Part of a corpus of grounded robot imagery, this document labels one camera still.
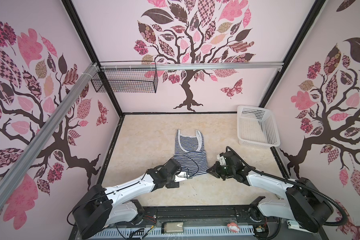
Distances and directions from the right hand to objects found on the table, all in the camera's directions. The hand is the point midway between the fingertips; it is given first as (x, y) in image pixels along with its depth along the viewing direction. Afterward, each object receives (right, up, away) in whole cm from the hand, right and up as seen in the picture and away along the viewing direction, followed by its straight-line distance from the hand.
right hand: (206, 169), depth 84 cm
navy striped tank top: (-9, +7, +12) cm, 16 cm away
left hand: (-18, -3, 0) cm, 18 cm away
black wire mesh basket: (-60, +64, +38) cm, 95 cm away
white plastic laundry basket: (+43, +24, +27) cm, 56 cm away
